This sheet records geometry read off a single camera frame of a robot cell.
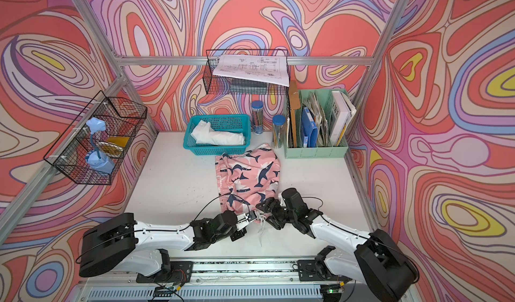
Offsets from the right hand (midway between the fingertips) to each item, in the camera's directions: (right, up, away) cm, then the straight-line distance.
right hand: (261, 217), depth 81 cm
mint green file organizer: (+42, +27, +23) cm, 55 cm away
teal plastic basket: (-16, +44, +38) cm, 60 cm away
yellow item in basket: (-52, +30, -11) cm, 61 cm away
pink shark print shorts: (-6, +13, +18) cm, 23 cm away
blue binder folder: (+23, +38, +14) cm, 47 cm away
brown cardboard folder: (+15, +48, +5) cm, 51 cm away
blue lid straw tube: (+10, +37, +20) cm, 44 cm away
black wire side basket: (-55, +40, -3) cm, 68 cm away
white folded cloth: (-32, +37, +28) cm, 56 cm away
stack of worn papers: (+26, +50, +16) cm, 59 cm away
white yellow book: (+39, +47, +12) cm, 62 cm away
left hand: (-4, -1, 0) cm, 5 cm away
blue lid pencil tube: (-2, +45, +30) cm, 54 cm away
